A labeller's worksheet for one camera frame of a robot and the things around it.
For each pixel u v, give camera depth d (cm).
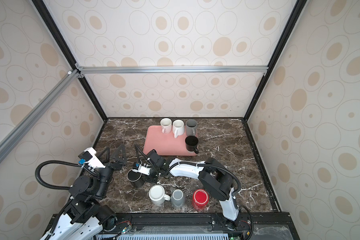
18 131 57
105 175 56
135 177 79
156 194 76
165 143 102
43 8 68
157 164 67
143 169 73
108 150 66
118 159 56
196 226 73
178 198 73
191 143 96
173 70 90
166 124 106
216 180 49
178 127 103
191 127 101
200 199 74
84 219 50
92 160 53
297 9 69
